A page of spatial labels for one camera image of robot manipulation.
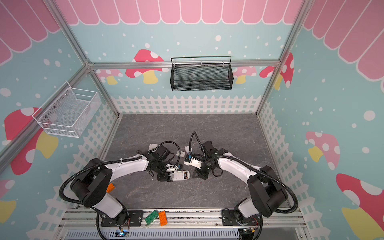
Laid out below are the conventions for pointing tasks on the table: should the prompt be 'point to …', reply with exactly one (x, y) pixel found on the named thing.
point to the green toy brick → (151, 217)
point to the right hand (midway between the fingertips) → (194, 173)
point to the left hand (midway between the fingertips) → (169, 176)
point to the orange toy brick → (163, 218)
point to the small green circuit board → (123, 233)
